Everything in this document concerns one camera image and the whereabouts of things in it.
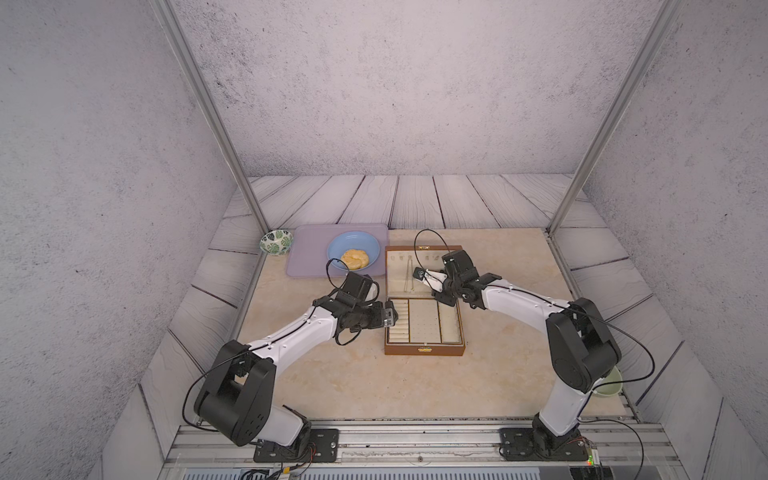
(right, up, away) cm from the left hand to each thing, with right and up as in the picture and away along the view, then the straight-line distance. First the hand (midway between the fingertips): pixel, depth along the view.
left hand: (390, 319), depth 86 cm
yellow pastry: (-13, +16, +22) cm, 30 cm away
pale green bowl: (+56, -16, -8) cm, 59 cm away
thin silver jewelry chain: (+5, +12, +8) cm, 15 cm away
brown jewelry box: (+10, -2, +3) cm, 11 cm away
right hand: (+15, +11, +8) cm, 21 cm away
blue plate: (-14, +24, +29) cm, 40 cm away
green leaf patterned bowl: (-44, +23, +29) cm, 58 cm away
